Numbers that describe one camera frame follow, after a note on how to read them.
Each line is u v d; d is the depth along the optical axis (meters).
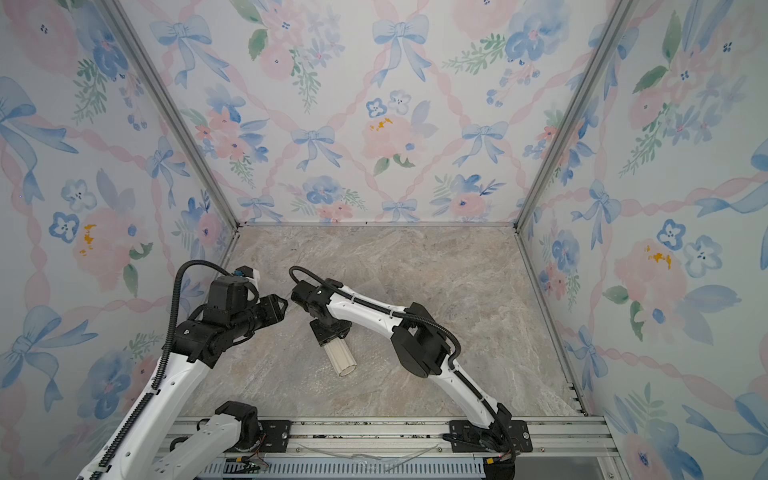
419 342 0.56
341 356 0.82
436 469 0.70
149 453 0.41
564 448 0.76
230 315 0.55
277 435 0.73
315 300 0.65
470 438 0.73
